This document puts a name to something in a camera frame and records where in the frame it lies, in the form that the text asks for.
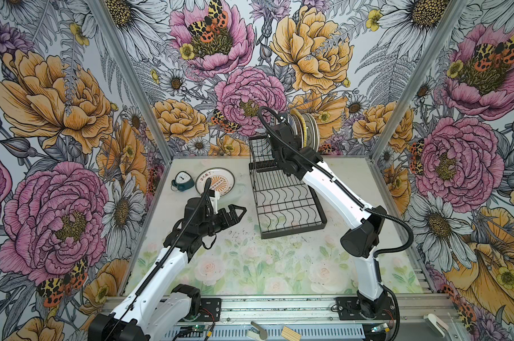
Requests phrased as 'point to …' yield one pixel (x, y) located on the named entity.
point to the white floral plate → (316, 134)
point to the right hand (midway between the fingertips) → (287, 143)
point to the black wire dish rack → (283, 204)
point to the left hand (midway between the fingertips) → (238, 220)
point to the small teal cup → (182, 182)
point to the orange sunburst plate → (222, 180)
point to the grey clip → (263, 332)
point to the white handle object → (440, 327)
